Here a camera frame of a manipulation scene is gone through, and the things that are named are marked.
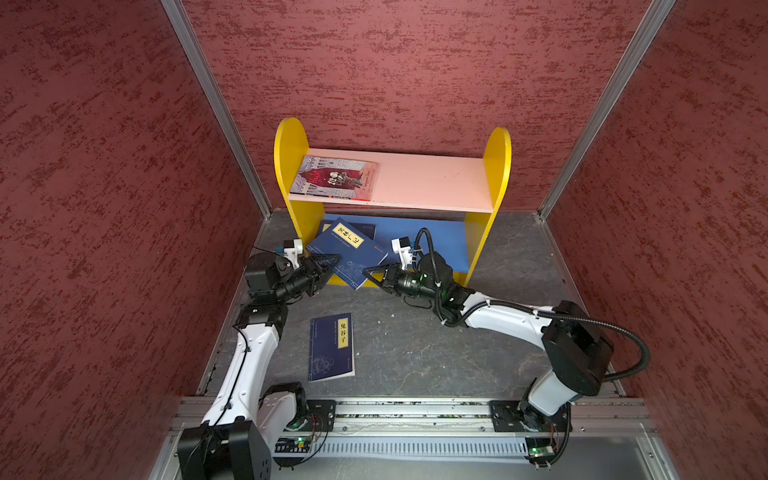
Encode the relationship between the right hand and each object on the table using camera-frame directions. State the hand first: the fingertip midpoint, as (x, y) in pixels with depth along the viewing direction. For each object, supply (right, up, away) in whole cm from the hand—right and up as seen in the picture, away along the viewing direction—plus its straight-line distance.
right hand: (361, 279), depth 73 cm
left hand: (-5, +3, +2) cm, 6 cm away
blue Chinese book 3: (-11, -22, +13) cm, 28 cm away
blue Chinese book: (-1, +7, +3) cm, 8 cm away
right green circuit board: (+44, -41, -2) cm, 60 cm away
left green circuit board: (-17, -40, -2) cm, 43 cm away
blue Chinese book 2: (0, +13, +20) cm, 24 cm away
